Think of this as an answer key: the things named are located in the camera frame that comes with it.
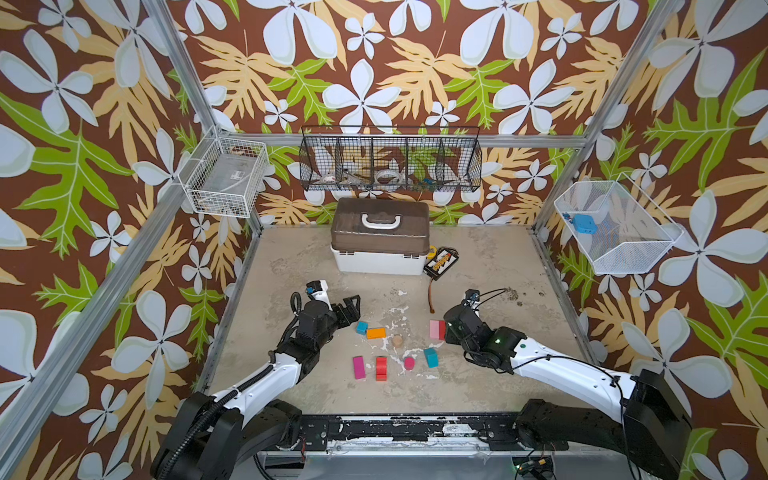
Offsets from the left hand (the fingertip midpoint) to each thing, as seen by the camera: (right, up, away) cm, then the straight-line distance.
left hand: (348, 296), depth 85 cm
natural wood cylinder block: (+14, -14, +4) cm, 20 cm away
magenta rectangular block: (+3, -21, 0) cm, 21 cm away
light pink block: (+26, -11, +5) cm, 29 cm away
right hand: (+29, -8, -1) cm, 30 cm away
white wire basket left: (-36, +35, +1) cm, 50 cm away
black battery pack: (+33, +11, +23) cm, 42 cm away
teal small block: (+3, -11, +6) cm, 13 cm away
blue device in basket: (+70, +21, +1) cm, 73 cm away
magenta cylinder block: (+18, -19, -1) cm, 26 cm away
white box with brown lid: (+10, +18, +4) cm, 21 cm away
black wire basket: (+13, +45, +13) cm, 48 cm away
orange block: (+8, -12, +6) cm, 16 cm away
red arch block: (+10, -21, -1) cm, 23 cm away
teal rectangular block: (+24, -18, +1) cm, 30 cm away
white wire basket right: (+77, +17, -7) cm, 79 cm away
